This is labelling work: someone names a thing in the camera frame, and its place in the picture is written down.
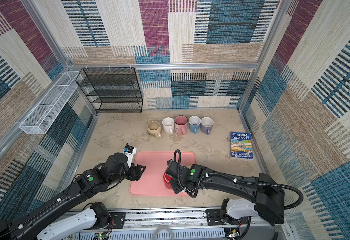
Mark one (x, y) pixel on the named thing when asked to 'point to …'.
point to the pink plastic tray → (151, 182)
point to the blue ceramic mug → (194, 123)
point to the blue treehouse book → (241, 146)
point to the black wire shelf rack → (111, 90)
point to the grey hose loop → (163, 227)
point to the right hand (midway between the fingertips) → (178, 186)
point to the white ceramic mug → (168, 124)
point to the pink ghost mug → (181, 122)
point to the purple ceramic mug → (206, 124)
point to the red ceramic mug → (167, 179)
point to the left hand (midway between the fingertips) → (140, 164)
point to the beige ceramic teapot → (154, 128)
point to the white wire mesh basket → (38, 121)
